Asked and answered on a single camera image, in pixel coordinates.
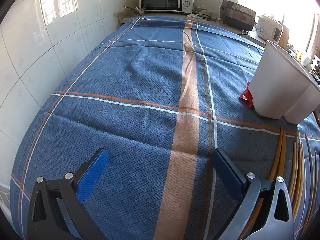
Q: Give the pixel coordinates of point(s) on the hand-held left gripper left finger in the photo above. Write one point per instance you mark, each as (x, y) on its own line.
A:
(92, 175)

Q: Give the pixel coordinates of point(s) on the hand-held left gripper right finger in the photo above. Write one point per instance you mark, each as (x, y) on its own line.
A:
(227, 172)

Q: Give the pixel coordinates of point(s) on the row of wooden chopsticks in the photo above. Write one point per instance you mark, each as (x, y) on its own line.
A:
(279, 155)

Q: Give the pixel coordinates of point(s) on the white two-compartment utensil holder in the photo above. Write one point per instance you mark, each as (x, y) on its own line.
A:
(272, 80)

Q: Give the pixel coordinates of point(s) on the red plastic wrapper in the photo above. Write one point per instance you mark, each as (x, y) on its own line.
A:
(246, 96)

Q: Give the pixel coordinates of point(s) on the blue plaid tablecloth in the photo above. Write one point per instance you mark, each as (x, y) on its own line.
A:
(125, 80)

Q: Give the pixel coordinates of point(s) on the cluster of countertop bottles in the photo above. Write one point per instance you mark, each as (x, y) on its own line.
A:
(306, 60)

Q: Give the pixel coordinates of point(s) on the cardboard box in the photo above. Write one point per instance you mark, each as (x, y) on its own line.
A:
(285, 35)

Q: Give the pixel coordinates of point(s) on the white rice cooker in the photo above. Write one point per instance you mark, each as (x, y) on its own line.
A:
(267, 27)

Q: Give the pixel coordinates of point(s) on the black kitchen appliance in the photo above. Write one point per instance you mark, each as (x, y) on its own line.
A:
(237, 17)

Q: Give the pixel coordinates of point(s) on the small white box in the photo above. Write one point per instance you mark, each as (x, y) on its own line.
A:
(192, 17)

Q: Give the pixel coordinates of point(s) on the white power strip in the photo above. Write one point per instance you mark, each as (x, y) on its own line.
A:
(200, 10)

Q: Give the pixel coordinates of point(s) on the white microwave oven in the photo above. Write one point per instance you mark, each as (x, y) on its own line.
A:
(160, 0)

